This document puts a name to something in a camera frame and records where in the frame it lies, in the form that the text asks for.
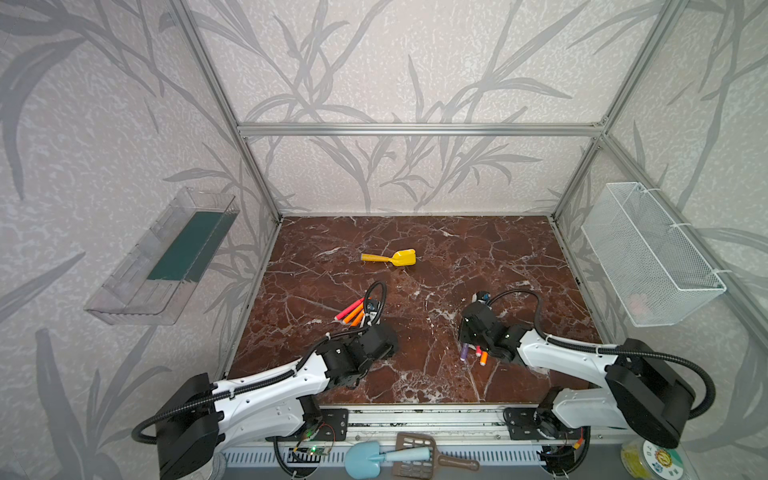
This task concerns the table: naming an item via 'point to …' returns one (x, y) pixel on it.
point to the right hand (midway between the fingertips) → (460, 317)
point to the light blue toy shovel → (362, 458)
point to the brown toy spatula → (424, 469)
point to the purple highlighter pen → (465, 351)
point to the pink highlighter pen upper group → (349, 308)
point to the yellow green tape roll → (646, 460)
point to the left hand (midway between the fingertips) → (386, 325)
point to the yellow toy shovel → (399, 258)
